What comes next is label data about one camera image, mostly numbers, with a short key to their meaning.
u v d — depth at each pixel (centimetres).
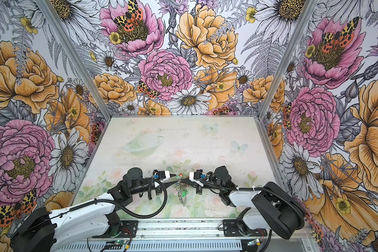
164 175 63
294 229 43
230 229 74
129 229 74
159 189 67
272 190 47
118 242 71
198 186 70
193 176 64
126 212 52
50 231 42
